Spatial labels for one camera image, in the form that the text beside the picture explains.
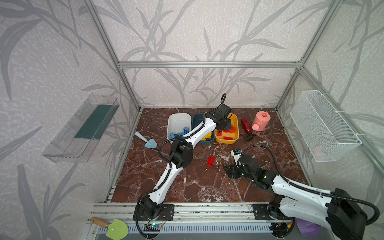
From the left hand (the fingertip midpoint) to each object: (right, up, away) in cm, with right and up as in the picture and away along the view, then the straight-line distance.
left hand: (230, 121), depth 97 cm
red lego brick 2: (-7, -9, +6) cm, 13 cm away
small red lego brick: (+4, -6, +11) cm, 13 cm away
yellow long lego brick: (-14, -10, +3) cm, 17 cm away
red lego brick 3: (0, -11, +5) cm, 12 cm away
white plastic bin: (-38, -1, +16) cm, 41 cm away
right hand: (-3, -22, -12) cm, 26 cm away
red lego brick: (-13, -24, -6) cm, 28 cm away
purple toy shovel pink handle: (+30, -49, -28) cm, 65 cm away
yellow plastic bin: (+2, -11, +6) cm, 12 cm away
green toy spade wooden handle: (-59, -51, -26) cm, 82 cm away
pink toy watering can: (+21, +1, +2) cm, 21 cm away
